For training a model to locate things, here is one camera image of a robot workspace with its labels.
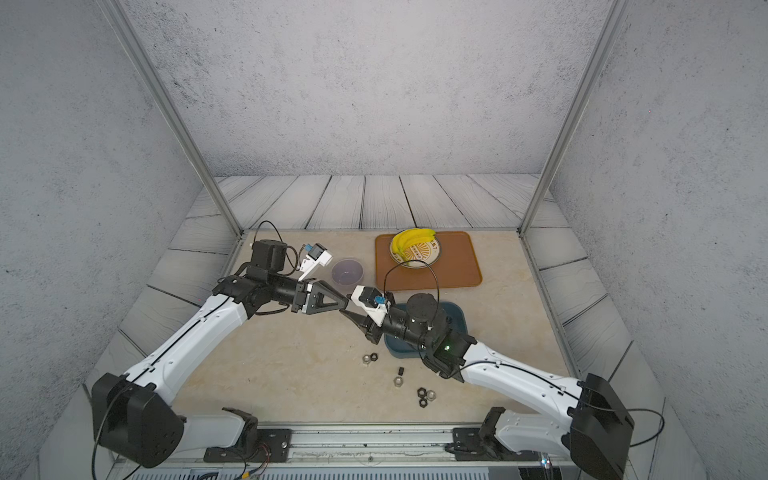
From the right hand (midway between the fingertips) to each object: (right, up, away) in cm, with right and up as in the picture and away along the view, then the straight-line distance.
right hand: (347, 304), depth 65 cm
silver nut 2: (+11, -24, +18) cm, 32 cm away
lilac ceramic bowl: (-6, +4, +38) cm, 39 cm away
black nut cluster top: (+17, -27, +17) cm, 36 cm away
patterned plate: (+20, +10, +47) cm, 52 cm away
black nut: (+12, -22, +20) cm, 32 cm away
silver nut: (+2, -20, +22) cm, 30 cm away
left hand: (-1, -1, -1) cm, 1 cm away
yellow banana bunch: (+13, +16, +46) cm, 50 cm away
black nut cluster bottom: (+18, -28, +14) cm, 36 cm away
